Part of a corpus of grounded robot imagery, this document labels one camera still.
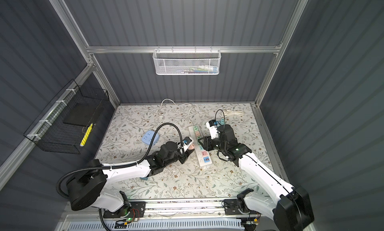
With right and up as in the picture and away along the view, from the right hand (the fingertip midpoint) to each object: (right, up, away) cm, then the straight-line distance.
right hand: (202, 141), depth 78 cm
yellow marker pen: (-55, +4, -9) cm, 56 cm away
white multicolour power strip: (+1, -11, +10) cm, 15 cm away
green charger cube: (-4, +5, +18) cm, 19 cm away
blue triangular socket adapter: (-36, -1, +20) cm, 41 cm away
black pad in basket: (-63, +14, -1) cm, 64 cm away
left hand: (-6, -4, +4) cm, 8 cm away
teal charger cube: (-31, -22, +4) cm, 38 cm away
